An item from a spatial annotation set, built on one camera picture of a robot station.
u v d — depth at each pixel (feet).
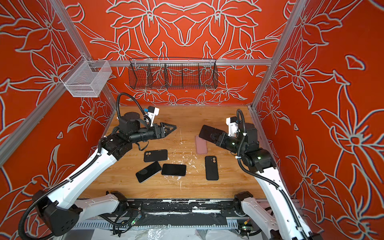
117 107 1.64
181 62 3.03
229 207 2.39
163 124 1.96
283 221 1.23
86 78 3.02
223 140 1.90
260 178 1.40
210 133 2.24
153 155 3.02
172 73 3.27
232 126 2.03
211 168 2.87
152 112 2.04
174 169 2.82
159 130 1.93
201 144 3.22
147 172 2.87
